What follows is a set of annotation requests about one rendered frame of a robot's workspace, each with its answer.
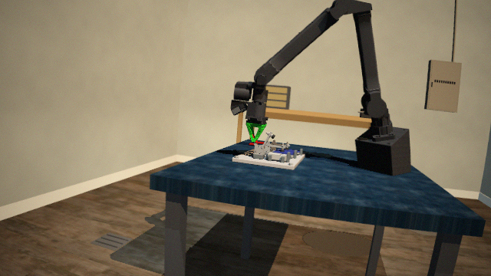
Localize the white fixture plate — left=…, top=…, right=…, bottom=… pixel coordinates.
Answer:
left=232, top=149, right=306, bottom=170

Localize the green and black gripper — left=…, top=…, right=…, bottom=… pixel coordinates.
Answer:
left=245, top=101, right=268, bottom=143

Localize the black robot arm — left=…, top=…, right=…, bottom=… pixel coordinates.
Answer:
left=230, top=0, right=396, bottom=142

